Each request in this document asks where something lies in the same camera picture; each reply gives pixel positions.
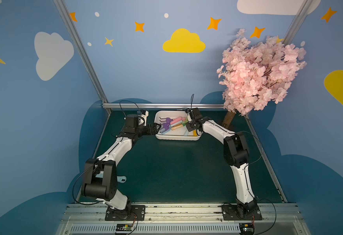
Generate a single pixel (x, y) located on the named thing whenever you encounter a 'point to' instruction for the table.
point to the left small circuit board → (124, 227)
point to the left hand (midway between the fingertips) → (154, 123)
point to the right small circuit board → (246, 228)
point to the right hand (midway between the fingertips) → (192, 122)
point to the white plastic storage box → (177, 134)
